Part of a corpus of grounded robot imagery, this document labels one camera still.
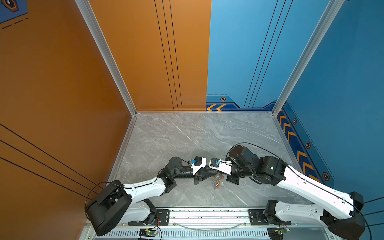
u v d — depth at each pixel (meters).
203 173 0.66
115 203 0.42
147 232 0.71
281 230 0.70
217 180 0.68
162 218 0.74
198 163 0.60
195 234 0.70
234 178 0.58
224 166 0.56
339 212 0.39
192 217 0.76
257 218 0.72
